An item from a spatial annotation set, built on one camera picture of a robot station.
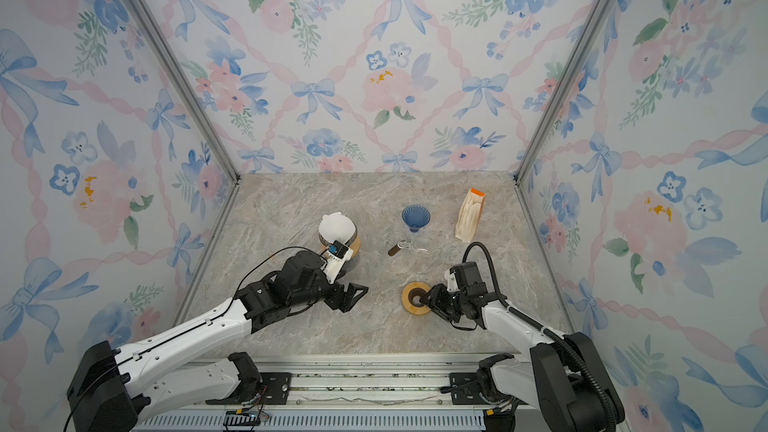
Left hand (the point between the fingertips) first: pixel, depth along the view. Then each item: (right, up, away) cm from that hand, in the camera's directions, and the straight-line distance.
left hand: (357, 279), depth 76 cm
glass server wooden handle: (+10, +5, +18) cm, 21 cm away
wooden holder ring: (+17, -12, +10) cm, 23 cm away
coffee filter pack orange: (+35, +16, +22) cm, 44 cm away
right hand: (+18, -9, +12) cm, 23 cm away
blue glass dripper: (+17, +15, +26) cm, 34 cm away
